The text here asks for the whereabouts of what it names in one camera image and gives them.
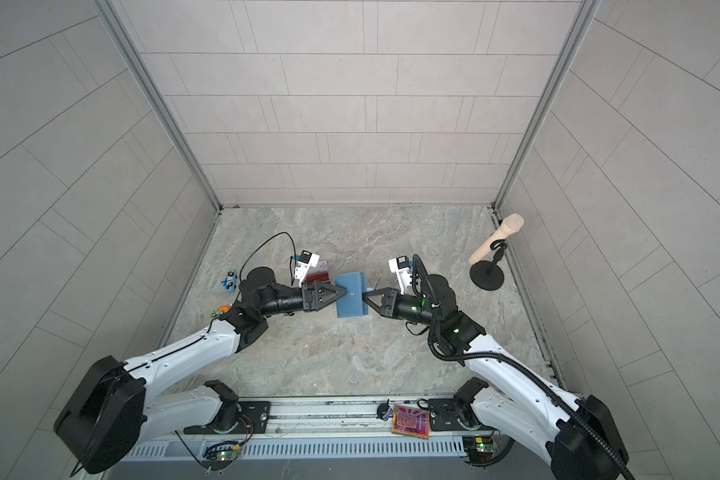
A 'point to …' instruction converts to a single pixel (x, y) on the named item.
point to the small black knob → (384, 411)
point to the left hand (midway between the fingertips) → (347, 301)
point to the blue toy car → (230, 282)
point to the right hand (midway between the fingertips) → (362, 305)
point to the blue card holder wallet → (352, 302)
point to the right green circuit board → (480, 449)
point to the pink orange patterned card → (411, 421)
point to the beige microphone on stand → (486, 272)
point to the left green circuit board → (219, 459)
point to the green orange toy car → (221, 310)
